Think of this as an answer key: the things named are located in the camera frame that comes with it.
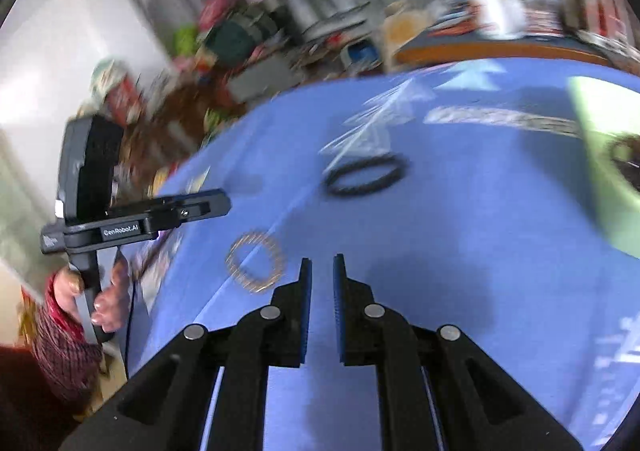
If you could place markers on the person's left forearm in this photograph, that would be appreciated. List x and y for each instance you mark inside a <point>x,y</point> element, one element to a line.
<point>60,356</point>

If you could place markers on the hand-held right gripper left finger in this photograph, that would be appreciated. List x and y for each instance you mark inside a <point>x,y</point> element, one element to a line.
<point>306,311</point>

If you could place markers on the beige printed sack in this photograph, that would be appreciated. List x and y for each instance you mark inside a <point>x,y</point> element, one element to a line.
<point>405,26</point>

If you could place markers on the blue printed table cloth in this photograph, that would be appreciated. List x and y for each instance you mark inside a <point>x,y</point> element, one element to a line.
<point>450,256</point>

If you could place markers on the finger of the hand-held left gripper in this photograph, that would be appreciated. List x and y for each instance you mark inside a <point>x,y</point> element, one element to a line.
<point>200,206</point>

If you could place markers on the grey flat board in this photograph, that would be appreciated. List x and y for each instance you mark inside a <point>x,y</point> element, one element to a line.
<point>260,78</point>

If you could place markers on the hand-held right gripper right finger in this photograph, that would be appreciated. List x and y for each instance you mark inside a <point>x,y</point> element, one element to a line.
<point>340,311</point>

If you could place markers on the white enamel mug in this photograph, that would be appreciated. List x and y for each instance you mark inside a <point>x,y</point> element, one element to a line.
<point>495,11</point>

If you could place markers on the wooden side table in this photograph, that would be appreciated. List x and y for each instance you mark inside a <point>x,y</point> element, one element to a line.
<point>500,51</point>

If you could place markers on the person's left hand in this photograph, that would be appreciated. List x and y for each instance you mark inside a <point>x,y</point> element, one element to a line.
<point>112,301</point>

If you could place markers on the light green plastic tray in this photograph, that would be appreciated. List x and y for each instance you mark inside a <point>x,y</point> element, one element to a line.
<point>595,156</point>

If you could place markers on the dark green duffel bag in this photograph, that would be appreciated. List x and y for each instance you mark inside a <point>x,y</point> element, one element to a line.
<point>235,38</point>

